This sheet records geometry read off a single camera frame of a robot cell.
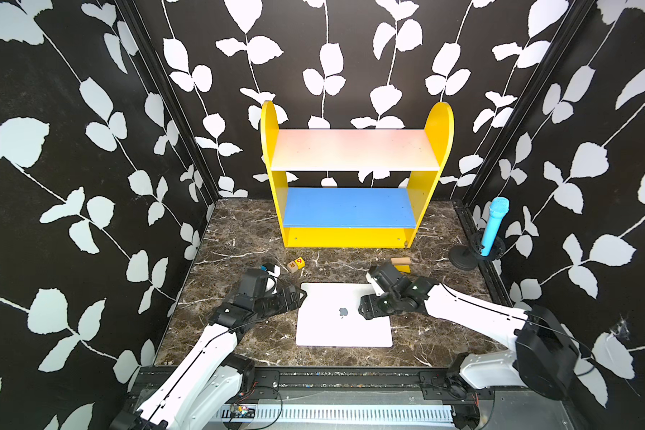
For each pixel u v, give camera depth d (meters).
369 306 0.73
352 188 1.17
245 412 0.71
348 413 0.70
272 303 0.69
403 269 0.97
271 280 0.66
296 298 0.73
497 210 0.74
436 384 0.74
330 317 0.86
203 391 0.55
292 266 0.96
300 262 0.98
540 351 0.42
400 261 1.01
